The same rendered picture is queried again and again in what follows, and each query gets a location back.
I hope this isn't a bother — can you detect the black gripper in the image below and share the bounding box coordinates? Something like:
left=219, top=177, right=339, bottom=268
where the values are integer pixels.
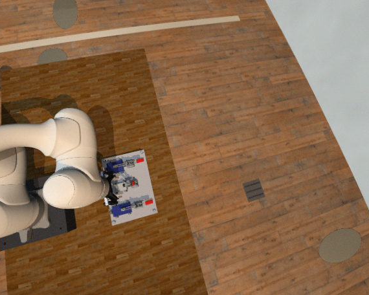
left=100, top=171, right=122, bottom=206

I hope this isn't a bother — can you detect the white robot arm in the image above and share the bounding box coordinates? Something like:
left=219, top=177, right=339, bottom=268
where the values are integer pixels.
left=0, top=107, right=109, bottom=243

